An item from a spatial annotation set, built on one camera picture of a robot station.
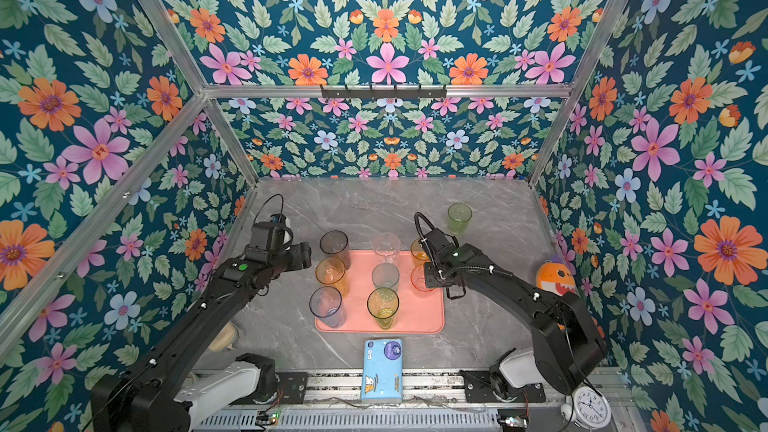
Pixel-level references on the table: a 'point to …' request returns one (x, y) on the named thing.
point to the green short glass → (459, 215)
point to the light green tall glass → (383, 304)
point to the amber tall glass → (331, 271)
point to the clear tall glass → (386, 246)
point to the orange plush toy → (556, 278)
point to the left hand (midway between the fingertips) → (302, 244)
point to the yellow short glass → (418, 251)
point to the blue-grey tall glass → (326, 303)
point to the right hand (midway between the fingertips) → (434, 275)
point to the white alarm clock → (590, 410)
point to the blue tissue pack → (382, 372)
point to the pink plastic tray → (419, 312)
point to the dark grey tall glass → (335, 244)
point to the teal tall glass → (385, 275)
